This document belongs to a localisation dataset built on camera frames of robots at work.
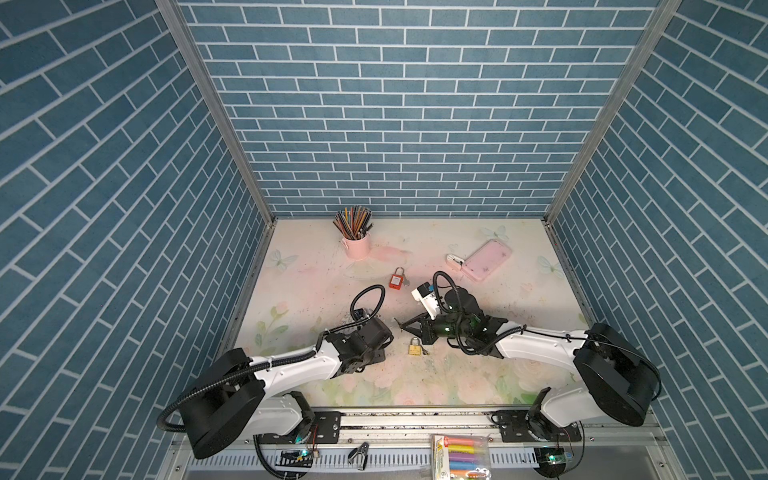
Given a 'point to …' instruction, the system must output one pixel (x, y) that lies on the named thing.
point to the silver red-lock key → (406, 281)
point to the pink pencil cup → (358, 249)
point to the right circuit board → (552, 461)
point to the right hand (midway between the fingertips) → (401, 325)
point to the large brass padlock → (415, 348)
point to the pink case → (485, 260)
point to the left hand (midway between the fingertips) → (380, 353)
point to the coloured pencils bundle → (353, 222)
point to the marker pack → (461, 457)
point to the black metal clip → (363, 450)
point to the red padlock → (396, 281)
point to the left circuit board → (295, 458)
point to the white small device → (453, 258)
